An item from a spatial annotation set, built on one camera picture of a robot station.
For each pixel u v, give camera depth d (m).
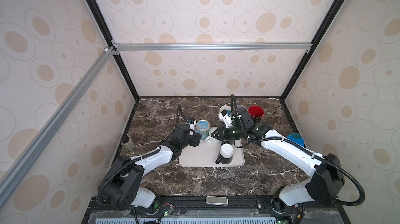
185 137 0.70
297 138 0.87
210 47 0.87
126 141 0.86
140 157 0.48
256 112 0.97
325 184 0.41
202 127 0.90
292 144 0.49
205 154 0.92
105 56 0.82
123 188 0.42
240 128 0.59
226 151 0.83
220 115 0.74
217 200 0.72
